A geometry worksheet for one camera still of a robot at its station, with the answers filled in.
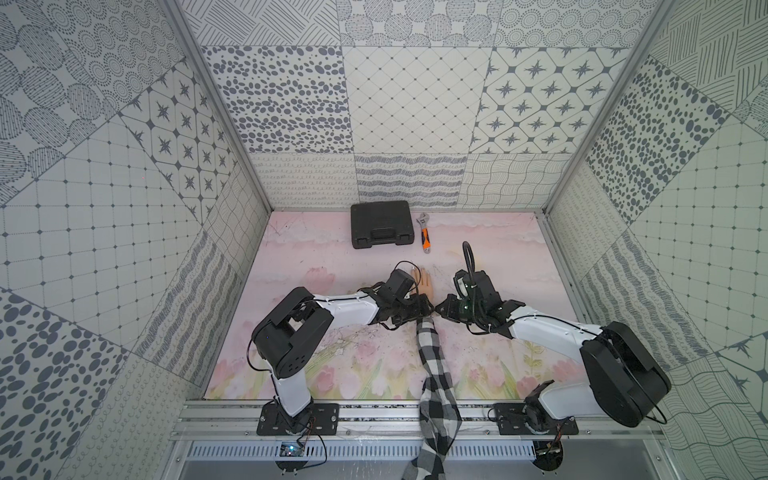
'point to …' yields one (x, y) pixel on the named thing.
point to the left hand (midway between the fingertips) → (435, 319)
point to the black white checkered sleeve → (440, 418)
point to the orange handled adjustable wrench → (426, 241)
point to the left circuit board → (291, 449)
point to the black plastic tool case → (381, 222)
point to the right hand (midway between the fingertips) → (436, 311)
